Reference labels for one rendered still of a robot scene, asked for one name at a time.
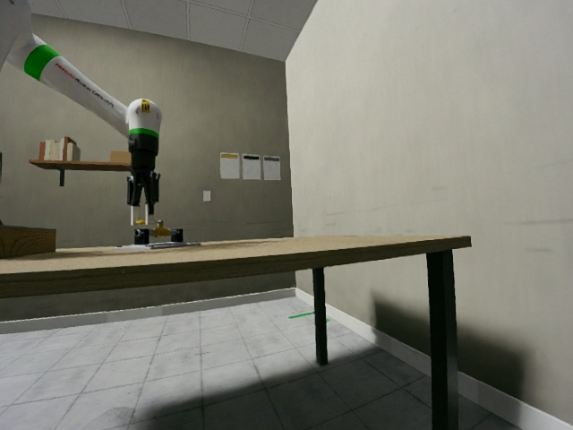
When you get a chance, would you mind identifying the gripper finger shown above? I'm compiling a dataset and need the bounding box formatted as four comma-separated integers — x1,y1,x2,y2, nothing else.
140,171,160,225
126,173,143,226

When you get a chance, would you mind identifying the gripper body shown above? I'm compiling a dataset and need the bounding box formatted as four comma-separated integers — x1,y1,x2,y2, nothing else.
131,150,156,185

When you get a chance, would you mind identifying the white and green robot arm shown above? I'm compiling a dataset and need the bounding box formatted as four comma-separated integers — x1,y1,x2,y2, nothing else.
0,0,162,156

